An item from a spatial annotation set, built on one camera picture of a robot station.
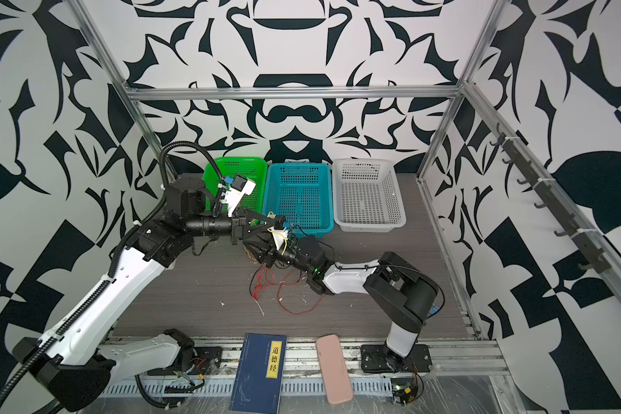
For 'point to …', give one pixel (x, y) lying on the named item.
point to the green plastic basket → (254, 168)
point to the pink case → (335, 373)
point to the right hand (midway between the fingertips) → (248, 236)
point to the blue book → (259, 382)
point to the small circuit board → (405, 394)
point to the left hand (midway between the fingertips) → (271, 218)
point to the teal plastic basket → (302, 194)
